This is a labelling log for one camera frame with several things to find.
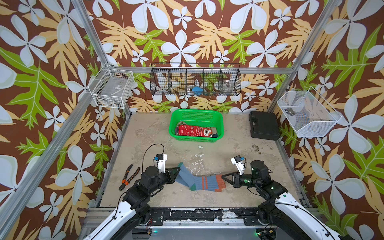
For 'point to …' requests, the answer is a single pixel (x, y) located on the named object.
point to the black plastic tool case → (264, 124)
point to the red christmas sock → (188, 130)
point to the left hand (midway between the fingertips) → (181, 167)
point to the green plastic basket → (201, 117)
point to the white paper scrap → (200, 147)
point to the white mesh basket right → (308, 114)
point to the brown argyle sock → (181, 123)
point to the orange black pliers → (124, 182)
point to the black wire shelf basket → (195, 79)
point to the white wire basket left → (110, 87)
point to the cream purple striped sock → (214, 132)
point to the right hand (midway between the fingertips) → (221, 177)
